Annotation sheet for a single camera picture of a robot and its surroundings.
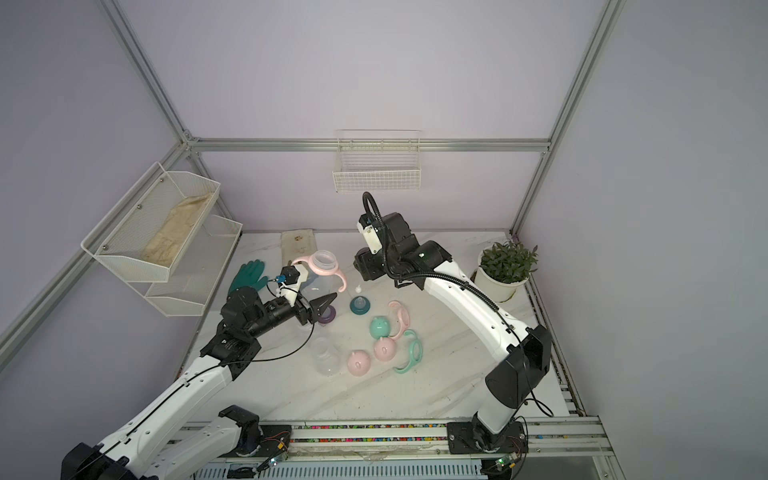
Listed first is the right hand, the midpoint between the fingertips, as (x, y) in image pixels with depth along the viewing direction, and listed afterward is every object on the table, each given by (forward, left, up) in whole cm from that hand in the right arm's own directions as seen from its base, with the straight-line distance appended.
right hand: (371, 262), depth 77 cm
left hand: (-7, +12, 0) cm, 14 cm away
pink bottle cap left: (-18, +5, -22) cm, 29 cm away
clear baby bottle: (-8, +13, +1) cm, 15 cm away
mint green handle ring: (-14, -12, -26) cm, 32 cm away
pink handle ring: (-5, -9, -23) cm, 25 cm away
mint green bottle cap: (-7, -1, -23) cm, 24 cm away
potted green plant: (+5, -39, -10) cm, 41 cm away
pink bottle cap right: (-15, -3, -21) cm, 26 cm away
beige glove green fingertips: (+30, +33, -25) cm, 51 cm away
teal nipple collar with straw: (+2, +6, -25) cm, 26 cm away
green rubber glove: (+15, +46, -24) cm, 54 cm away
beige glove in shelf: (+4, +53, +5) cm, 54 cm away
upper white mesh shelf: (+10, +61, +5) cm, 62 cm away
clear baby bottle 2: (-19, +12, -15) cm, 27 cm away
